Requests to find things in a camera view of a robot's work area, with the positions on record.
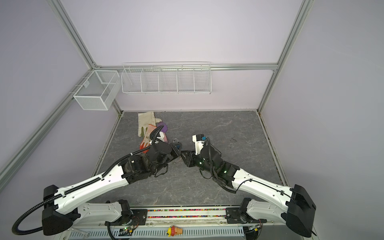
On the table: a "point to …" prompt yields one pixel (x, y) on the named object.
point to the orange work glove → (147, 140)
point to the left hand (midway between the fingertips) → (181, 148)
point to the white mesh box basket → (98, 90)
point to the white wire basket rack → (166, 78)
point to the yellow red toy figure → (173, 230)
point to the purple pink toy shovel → (164, 130)
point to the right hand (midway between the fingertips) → (180, 154)
